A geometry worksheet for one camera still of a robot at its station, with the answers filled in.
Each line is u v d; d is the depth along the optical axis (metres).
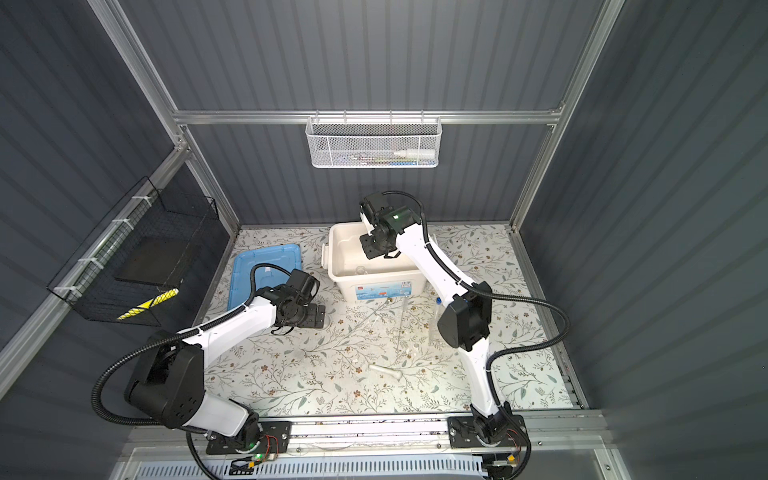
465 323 0.53
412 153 0.92
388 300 0.99
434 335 0.90
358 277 0.85
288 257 1.12
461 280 0.53
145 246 0.77
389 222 0.61
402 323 0.94
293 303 0.67
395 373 0.83
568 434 0.74
